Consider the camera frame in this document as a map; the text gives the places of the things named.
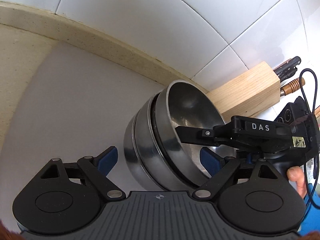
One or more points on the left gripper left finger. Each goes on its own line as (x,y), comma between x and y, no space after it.
(96,170)

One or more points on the blue sleeve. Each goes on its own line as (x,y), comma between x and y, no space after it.
(311,220)

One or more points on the wooden handled sharpening steel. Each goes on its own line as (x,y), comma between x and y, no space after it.
(291,87)

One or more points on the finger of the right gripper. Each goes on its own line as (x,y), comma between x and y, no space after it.
(215,136)

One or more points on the medium steel bowl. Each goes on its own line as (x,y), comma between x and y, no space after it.
(151,154)

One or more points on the wooden knife block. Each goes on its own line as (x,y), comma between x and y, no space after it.
(248,94)

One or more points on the small steel bowl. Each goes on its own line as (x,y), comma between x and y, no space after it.
(183,120)

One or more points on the grey counter mat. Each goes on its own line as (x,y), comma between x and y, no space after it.
(77,104)

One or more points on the black riveted knife handle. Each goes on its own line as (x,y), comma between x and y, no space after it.
(287,65)

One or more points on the large steel bowl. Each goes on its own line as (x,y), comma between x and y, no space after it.
(134,163)

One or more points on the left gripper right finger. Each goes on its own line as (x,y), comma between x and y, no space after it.
(221,171)

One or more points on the right hand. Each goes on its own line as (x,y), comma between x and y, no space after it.
(296,175)

